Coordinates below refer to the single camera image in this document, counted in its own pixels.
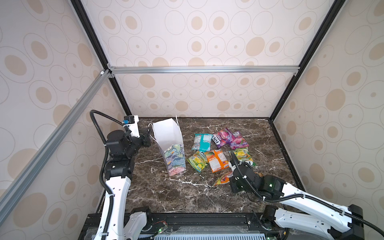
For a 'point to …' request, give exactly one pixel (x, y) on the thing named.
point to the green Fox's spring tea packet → (242, 154)
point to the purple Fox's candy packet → (222, 138)
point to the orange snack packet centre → (216, 160)
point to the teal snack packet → (202, 142)
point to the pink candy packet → (239, 141)
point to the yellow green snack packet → (198, 161)
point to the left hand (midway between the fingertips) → (154, 126)
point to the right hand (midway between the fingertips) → (229, 179)
